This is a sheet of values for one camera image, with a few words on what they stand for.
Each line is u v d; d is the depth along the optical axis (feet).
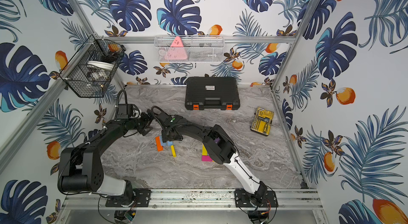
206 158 2.89
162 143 2.93
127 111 2.35
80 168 1.55
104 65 2.66
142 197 2.46
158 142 3.01
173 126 2.18
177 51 2.96
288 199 2.50
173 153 2.86
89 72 2.91
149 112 2.69
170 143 2.96
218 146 1.85
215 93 3.60
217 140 2.04
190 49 3.30
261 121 3.26
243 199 2.40
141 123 2.56
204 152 2.88
